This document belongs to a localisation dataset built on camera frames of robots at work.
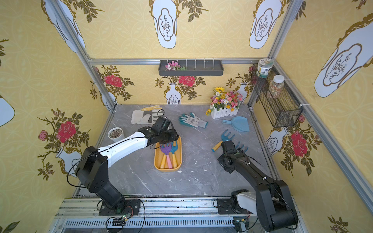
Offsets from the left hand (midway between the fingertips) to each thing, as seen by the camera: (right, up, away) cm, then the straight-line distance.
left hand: (172, 135), depth 89 cm
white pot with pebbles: (-37, 0, +6) cm, 38 cm away
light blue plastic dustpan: (+48, +6, +19) cm, 52 cm away
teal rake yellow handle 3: (+34, -4, +12) cm, 36 cm away
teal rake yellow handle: (-5, -17, -1) cm, 18 cm away
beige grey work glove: (-22, +12, +25) cm, 35 cm away
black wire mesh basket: (+62, +18, -5) cm, 65 cm away
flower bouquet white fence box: (+35, +20, +12) cm, 42 cm away
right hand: (+31, -16, +1) cm, 35 cm away
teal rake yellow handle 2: (0, -10, +4) cm, 11 cm away
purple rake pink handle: (-3, -10, +3) cm, 11 cm away
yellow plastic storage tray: (-9, -13, +4) cm, 16 cm away
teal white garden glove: (+13, +9, +21) cm, 26 cm away
